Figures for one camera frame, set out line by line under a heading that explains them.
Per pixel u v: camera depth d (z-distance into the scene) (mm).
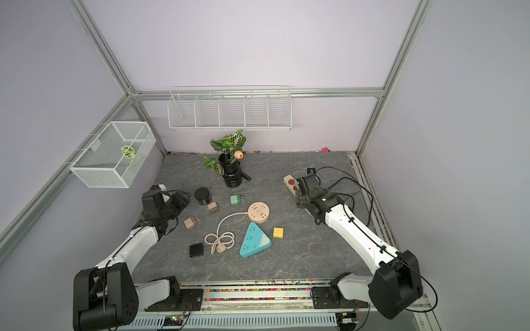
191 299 733
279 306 734
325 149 1239
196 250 846
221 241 859
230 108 993
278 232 873
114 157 814
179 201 783
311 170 722
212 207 964
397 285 394
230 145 868
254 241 845
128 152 808
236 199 991
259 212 938
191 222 913
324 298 738
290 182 1050
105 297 403
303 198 739
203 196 979
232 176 1013
